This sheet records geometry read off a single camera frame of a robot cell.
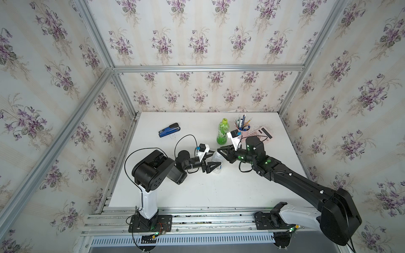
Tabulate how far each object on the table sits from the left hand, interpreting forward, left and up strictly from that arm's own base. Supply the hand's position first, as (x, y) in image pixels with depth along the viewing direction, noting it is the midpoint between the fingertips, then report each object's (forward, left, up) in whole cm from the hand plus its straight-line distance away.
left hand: (219, 162), depth 82 cm
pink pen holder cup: (+2, -9, +21) cm, 23 cm away
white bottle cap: (0, +1, +8) cm, 8 cm away
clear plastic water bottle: (0, +2, +6) cm, 6 cm away
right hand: (+2, -1, +9) cm, 9 cm away
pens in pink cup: (+28, -17, -1) cm, 32 cm away
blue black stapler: (+30, +29, -9) cm, 43 cm away
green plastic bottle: (+24, -5, -1) cm, 25 cm away
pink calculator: (+26, -33, -9) cm, 43 cm away
